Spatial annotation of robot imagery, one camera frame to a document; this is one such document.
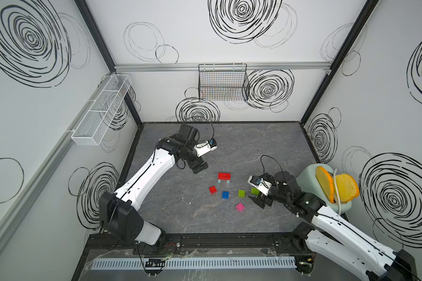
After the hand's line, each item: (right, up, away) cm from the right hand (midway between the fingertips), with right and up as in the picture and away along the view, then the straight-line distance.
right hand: (256, 186), depth 78 cm
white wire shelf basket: (-69, +25, -6) cm, 74 cm away
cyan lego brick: (-16, -1, +13) cm, 21 cm away
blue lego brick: (-13, -7, +9) cm, 17 cm away
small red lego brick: (-20, -5, +11) cm, 23 cm away
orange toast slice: (+26, +4, -8) cm, 28 cm away
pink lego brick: (-6, -12, +5) cm, 14 cm away
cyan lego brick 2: (-11, -1, +13) cm, 17 cm away
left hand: (-25, +13, +2) cm, 28 cm away
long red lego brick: (-14, +2, +12) cm, 18 cm away
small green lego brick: (-5, -6, +9) cm, 12 cm away
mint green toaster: (+22, +2, -1) cm, 23 cm away
